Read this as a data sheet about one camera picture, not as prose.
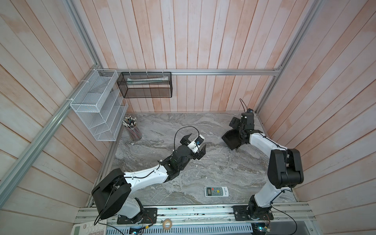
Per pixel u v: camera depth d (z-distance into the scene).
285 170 0.48
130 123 0.90
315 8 0.69
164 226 0.70
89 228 0.69
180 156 0.58
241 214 0.73
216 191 0.80
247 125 0.73
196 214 0.75
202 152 0.71
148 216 0.73
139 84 1.01
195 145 0.63
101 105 0.71
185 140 0.71
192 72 0.95
